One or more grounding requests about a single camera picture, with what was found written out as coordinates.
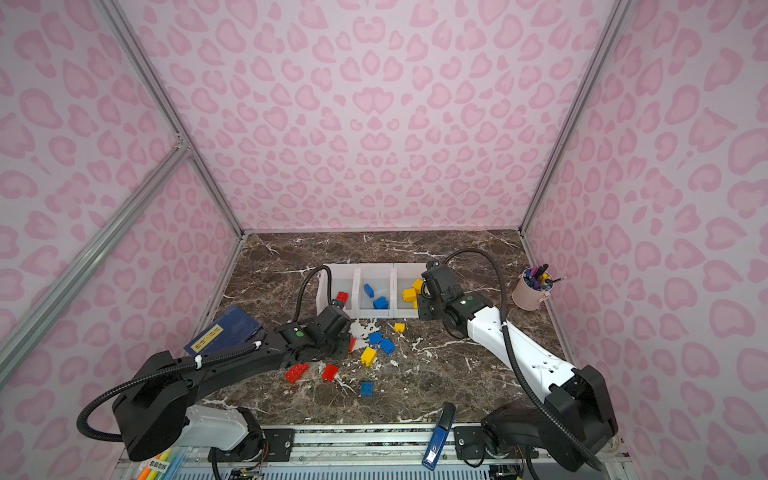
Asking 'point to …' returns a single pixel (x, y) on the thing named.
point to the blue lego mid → (367, 288)
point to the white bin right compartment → (405, 275)
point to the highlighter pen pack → (167, 465)
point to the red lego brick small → (352, 344)
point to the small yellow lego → (399, 327)
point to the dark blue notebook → (233, 327)
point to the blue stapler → (446, 418)
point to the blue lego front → (367, 389)
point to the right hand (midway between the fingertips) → (427, 300)
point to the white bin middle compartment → (374, 290)
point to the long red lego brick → (294, 373)
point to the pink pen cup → (534, 287)
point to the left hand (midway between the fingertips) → (346, 338)
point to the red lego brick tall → (343, 296)
